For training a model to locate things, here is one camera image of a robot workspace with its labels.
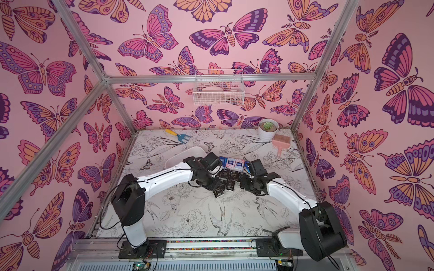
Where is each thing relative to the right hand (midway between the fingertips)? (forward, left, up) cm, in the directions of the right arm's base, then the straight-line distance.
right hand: (240, 185), depth 87 cm
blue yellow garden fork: (+39, +39, -5) cm, 55 cm away
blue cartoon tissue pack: (+13, -4, -3) cm, 14 cm away
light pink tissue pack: (+15, 0, -3) cm, 15 cm away
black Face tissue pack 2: (+8, +3, -3) cm, 9 cm away
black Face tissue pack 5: (-5, +12, +2) cm, 13 cm away
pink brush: (+35, -29, -6) cm, 46 cm away
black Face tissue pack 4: (+2, +5, -4) cm, 7 cm away
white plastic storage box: (+18, +36, 0) cm, 40 cm away
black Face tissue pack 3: (+2, +9, -3) cm, 10 cm away
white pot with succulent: (+37, -18, +5) cm, 41 cm away
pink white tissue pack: (+15, +5, -3) cm, 16 cm away
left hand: (-2, +12, +3) cm, 12 cm away
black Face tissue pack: (+9, +8, -3) cm, 12 cm away
